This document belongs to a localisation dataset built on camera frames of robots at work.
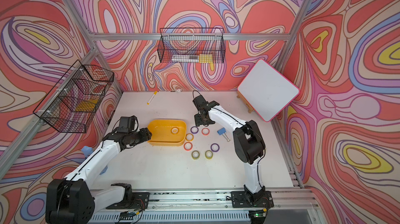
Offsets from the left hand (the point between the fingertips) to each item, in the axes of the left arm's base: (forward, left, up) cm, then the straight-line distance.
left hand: (149, 135), depth 86 cm
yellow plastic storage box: (+6, -8, -8) cm, 13 cm away
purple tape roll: (+9, -25, -10) cm, 28 cm away
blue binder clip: (+8, -43, -9) cm, 44 cm away
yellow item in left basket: (+3, +24, +22) cm, 33 cm away
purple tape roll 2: (-3, -38, -9) cm, 39 cm away
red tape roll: (+8, -32, -9) cm, 34 cm away
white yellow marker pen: (+41, +7, -9) cm, 42 cm away
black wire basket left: (+4, +33, +20) cm, 39 cm away
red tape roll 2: (-2, -21, -10) cm, 24 cm away
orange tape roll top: (+9, -12, -9) cm, 18 cm away
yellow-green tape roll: (-7, -26, -10) cm, 29 cm away
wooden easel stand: (+23, -63, -5) cm, 67 cm away
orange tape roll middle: (+4, -22, -10) cm, 25 cm away
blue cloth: (-15, +20, +13) cm, 28 cm away
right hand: (+8, -31, -2) cm, 32 cm away
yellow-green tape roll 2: (-7, -34, -10) cm, 36 cm away
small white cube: (+43, -12, -7) cm, 45 cm away
